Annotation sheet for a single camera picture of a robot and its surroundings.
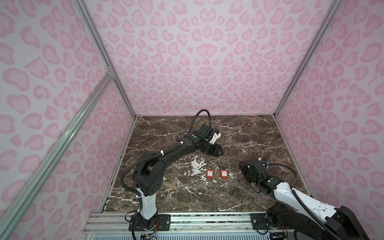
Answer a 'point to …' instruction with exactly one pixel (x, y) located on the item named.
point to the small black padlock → (247, 138)
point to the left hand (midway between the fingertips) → (221, 150)
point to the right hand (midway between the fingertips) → (238, 164)
